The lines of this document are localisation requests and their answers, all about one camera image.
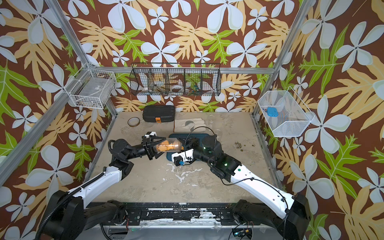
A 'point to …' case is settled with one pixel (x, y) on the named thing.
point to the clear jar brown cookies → (212, 121)
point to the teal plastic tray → (183, 137)
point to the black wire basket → (175, 79)
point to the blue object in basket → (272, 112)
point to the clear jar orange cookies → (170, 145)
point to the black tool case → (159, 113)
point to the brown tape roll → (133, 121)
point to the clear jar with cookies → (219, 133)
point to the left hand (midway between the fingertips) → (166, 143)
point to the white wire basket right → (285, 113)
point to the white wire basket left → (91, 88)
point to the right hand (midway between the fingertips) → (180, 138)
